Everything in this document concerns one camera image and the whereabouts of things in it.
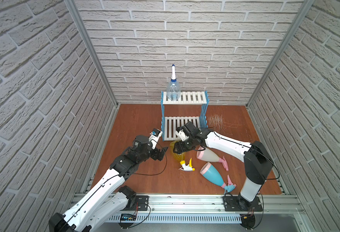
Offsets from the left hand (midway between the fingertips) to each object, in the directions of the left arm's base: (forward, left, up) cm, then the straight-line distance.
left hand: (159, 139), depth 75 cm
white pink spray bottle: (-3, -28, -12) cm, 31 cm away
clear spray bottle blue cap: (+29, -8, +9) cm, 32 cm away
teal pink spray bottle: (-13, -28, -13) cm, 33 cm away
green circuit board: (-32, +15, -23) cm, 42 cm away
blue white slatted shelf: (+43, -23, -19) cm, 53 cm away
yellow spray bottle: (-5, -12, -13) cm, 18 cm away
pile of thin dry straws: (+29, -42, -20) cm, 55 cm away
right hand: (-2, -9, -12) cm, 15 cm away
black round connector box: (-35, -45, -19) cm, 60 cm away
